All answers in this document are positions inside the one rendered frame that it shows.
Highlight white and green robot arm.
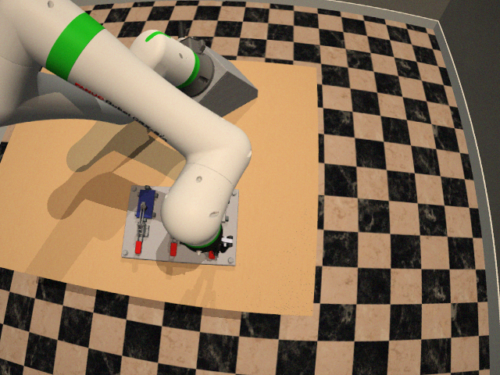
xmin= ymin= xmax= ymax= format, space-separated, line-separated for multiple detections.
xmin=0 ymin=0 xmax=252 ymax=255

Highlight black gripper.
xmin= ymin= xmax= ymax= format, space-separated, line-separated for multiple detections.
xmin=204 ymin=236 xmax=233 ymax=258

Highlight grey toggle clamp with red handle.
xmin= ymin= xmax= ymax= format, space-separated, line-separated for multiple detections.
xmin=135 ymin=202 xmax=150 ymax=254

